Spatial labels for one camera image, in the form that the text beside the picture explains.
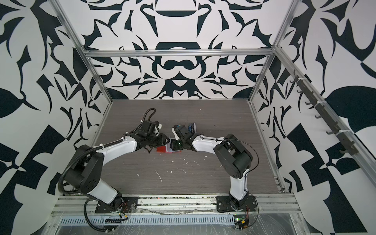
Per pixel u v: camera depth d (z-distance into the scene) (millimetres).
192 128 964
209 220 713
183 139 728
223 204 738
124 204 723
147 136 714
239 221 713
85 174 446
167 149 919
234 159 488
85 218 685
